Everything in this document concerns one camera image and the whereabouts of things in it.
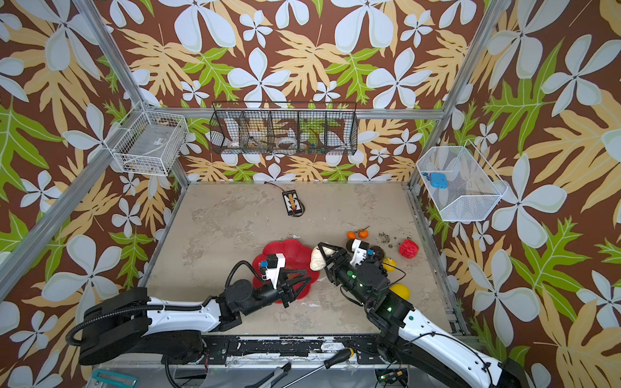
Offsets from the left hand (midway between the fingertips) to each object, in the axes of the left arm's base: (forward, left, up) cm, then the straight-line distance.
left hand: (307, 273), depth 69 cm
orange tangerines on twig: (+25, -23, -18) cm, 39 cm away
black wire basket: (+58, +9, +10) cm, 60 cm away
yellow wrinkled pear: (0, -22, +6) cm, 23 cm away
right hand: (+5, -2, +5) cm, 7 cm away
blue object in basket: (+33, -47, +5) cm, 58 cm away
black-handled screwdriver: (-20, -8, -19) cm, 28 cm away
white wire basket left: (+44, +58, +12) cm, 74 cm away
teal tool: (-25, +57, -20) cm, 66 cm away
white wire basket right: (+31, -54, +7) cm, 63 cm away
